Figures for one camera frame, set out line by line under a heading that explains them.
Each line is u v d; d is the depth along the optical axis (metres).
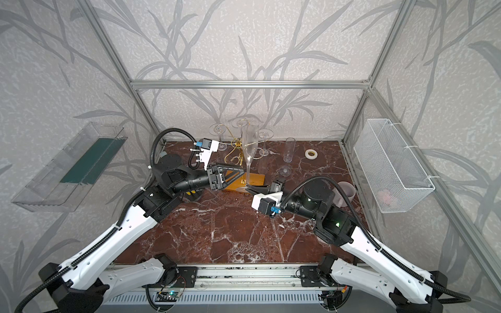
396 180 0.60
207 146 0.54
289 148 0.91
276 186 0.49
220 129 0.79
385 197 0.72
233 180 0.54
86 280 0.39
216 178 0.52
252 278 0.75
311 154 1.14
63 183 0.63
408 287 0.39
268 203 0.41
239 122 1.15
